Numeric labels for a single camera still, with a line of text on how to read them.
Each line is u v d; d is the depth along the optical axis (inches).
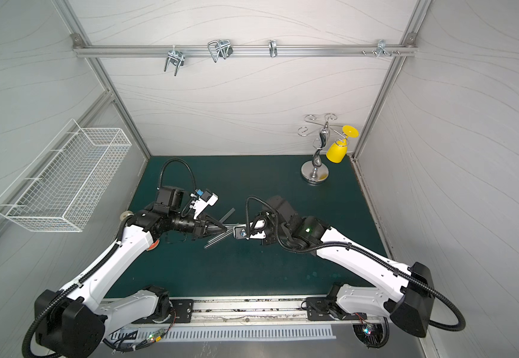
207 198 25.6
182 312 29.4
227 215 37.9
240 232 23.0
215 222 26.3
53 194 25.9
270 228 24.1
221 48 30.1
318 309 27.7
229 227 27.5
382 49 30.1
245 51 30.5
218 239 35.3
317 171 44.3
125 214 33.8
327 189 43.5
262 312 29.4
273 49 30.8
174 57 30.7
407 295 15.3
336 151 39.5
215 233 26.6
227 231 27.1
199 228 24.7
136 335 28.1
